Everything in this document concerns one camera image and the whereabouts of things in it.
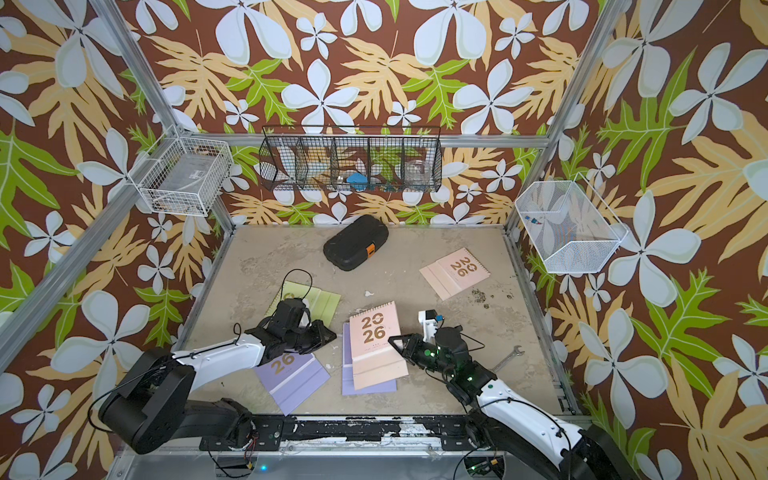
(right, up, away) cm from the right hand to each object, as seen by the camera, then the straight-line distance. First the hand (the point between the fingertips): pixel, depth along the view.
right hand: (386, 342), depth 77 cm
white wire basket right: (+52, +31, +5) cm, 61 cm away
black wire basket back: (-11, +55, +20) cm, 60 cm away
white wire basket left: (-60, +46, +9) cm, 76 cm away
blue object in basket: (-9, +46, +17) cm, 50 cm away
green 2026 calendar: (-21, +6, +22) cm, 31 cm away
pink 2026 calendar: (-3, -5, +1) cm, 6 cm away
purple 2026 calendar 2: (-11, -10, +5) cm, 15 cm away
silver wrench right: (+39, -6, +11) cm, 41 cm away
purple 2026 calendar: (-27, -11, +6) cm, 30 cm away
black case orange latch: (-13, +27, +32) cm, 43 cm away
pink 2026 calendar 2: (+25, +17, +27) cm, 41 cm away
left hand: (-14, 0, +10) cm, 17 cm away
